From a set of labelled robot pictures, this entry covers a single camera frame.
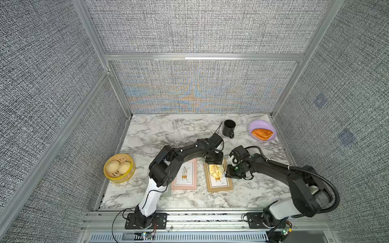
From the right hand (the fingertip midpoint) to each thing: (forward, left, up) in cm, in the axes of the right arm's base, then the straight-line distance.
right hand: (226, 172), depth 88 cm
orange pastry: (+27, -28, 0) cm, 39 cm away
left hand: (+5, 0, +2) cm, 5 cm away
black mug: (+29, -5, +4) cm, 30 cm away
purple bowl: (+39, -33, -5) cm, 52 cm away
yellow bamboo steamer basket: (-3, +56, +2) cm, 56 cm away
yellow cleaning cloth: (-2, +7, +6) cm, 10 cm away
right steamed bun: (+1, +59, +4) cm, 59 cm away
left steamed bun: (+1, +65, +4) cm, 65 cm away
